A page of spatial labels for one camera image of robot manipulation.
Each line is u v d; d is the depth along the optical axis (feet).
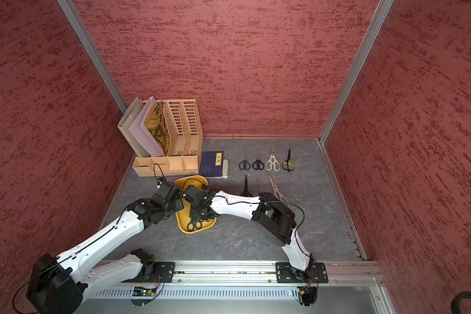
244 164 3.61
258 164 3.60
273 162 3.59
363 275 2.50
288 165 3.52
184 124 3.67
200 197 2.21
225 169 3.39
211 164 3.50
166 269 2.45
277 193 3.18
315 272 2.09
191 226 2.74
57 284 1.24
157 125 3.27
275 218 1.72
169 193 2.06
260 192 3.20
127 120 2.86
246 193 3.20
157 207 1.99
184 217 2.79
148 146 3.11
